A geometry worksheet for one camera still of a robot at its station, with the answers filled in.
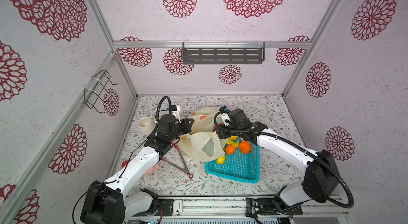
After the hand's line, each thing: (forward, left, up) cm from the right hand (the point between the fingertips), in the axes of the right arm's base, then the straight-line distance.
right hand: (217, 126), depth 82 cm
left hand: (0, +12, +3) cm, 13 cm away
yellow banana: (0, -8, -16) cm, 18 cm away
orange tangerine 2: (-5, -16, -12) cm, 20 cm away
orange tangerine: (-7, -7, -13) cm, 16 cm away
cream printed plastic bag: (-14, +7, +5) cm, 16 cm away
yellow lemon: (-12, -2, -14) cm, 19 cm away
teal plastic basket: (-14, -15, -18) cm, 28 cm away
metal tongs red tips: (-16, +22, -17) cm, 32 cm away
